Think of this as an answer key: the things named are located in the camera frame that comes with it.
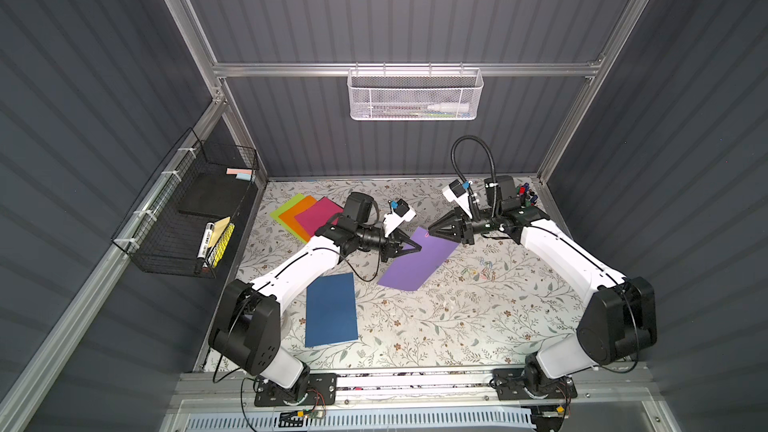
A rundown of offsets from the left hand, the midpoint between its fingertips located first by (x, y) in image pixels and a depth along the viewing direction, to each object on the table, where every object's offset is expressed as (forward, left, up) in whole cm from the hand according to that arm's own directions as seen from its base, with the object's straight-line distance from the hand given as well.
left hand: (417, 248), depth 74 cm
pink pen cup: (+27, -38, -8) cm, 47 cm away
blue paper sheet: (-7, +24, -23) cm, 34 cm away
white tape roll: (-12, +36, -20) cm, 43 cm away
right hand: (+3, -5, +4) cm, 7 cm away
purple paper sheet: (-3, +1, -6) cm, 7 cm away
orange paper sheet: (+30, +45, -23) cm, 58 cm away
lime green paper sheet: (+32, +46, -22) cm, 61 cm away
